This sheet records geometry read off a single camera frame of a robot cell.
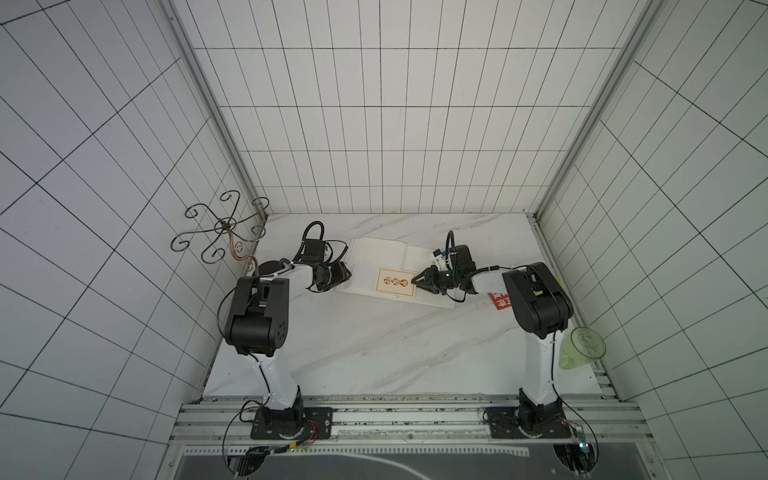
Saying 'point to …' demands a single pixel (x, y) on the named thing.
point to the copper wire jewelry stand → (229, 225)
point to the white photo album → (385, 267)
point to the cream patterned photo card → (396, 281)
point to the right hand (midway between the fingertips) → (417, 275)
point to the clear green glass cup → (582, 346)
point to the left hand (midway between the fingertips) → (344, 280)
